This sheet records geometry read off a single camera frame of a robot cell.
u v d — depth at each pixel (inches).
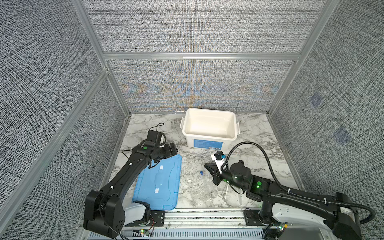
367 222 17.5
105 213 15.4
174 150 30.0
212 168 25.6
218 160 24.1
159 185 33.1
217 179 24.5
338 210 18.0
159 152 27.3
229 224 28.8
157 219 29.0
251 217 28.8
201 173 33.5
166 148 29.0
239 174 20.9
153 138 25.5
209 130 43.4
